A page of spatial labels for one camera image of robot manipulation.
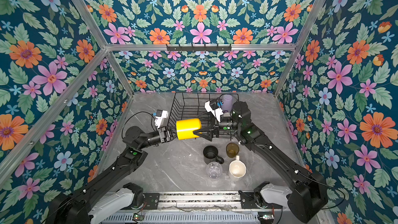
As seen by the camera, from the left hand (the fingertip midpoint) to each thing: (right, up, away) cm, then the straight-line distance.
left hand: (183, 130), depth 62 cm
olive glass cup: (+24, -15, +26) cm, 38 cm away
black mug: (+11, -18, +25) cm, 33 cm away
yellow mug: (+1, +1, -2) cm, 3 cm away
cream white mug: (+25, -23, +18) cm, 38 cm away
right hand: (+6, +3, 0) cm, 6 cm away
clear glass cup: (+13, -25, +21) cm, 36 cm away
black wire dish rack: (-3, +11, +50) cm, 51 cm away
